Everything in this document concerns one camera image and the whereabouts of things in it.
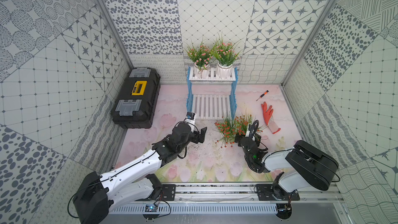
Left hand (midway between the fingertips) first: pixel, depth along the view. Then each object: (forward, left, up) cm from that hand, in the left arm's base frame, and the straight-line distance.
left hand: (203, 127), depth 76 cm
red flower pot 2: (+7, -21, -7) cm, 24 cm away
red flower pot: (+1, -13, -2) cm, 13 cm away
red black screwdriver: (+41, -46, -19) cm, 64 cm away
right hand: (+5, -25, -16) cm, 30 cm away
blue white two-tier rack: (+34, -6, -16) cm, 38 cm away
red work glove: (+17, -43, -18) cm, 50 cm away
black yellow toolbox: (+13, +39, 0) cm, 41 cm away
